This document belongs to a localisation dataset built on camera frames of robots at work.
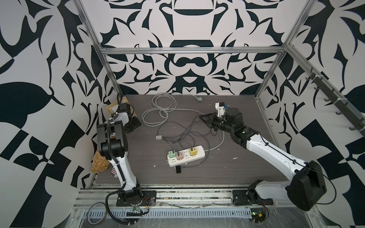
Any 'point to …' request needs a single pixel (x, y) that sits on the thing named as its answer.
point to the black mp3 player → (178, 169)
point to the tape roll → (96, 213)
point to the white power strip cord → (161, 104)
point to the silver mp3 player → (158, 137)
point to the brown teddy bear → (99, 163)
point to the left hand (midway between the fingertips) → (132, 125)
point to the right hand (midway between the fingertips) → (198, 115)
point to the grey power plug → (199, 99)
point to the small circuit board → (257, 214)
